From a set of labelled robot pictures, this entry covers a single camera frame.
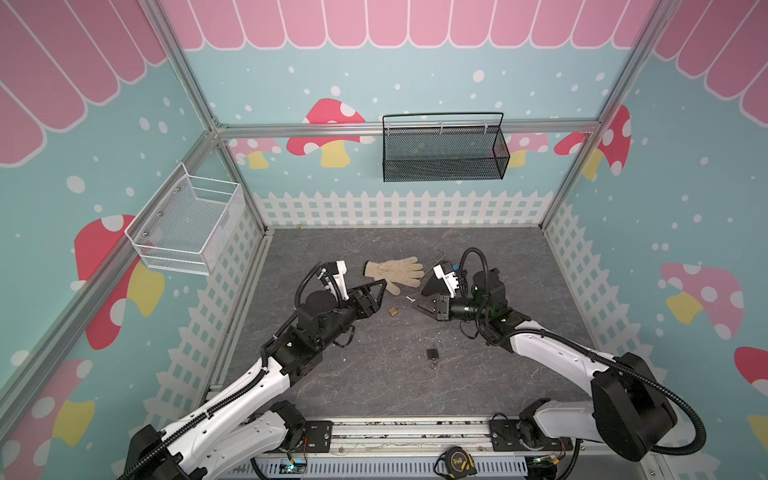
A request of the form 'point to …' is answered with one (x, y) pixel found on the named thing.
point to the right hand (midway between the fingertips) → (413, 306)
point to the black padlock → (433, 354)
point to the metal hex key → (434, 264)
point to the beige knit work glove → (404, 271)
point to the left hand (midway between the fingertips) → (380, 291)
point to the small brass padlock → (393, 311)
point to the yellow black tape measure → (459, 463)
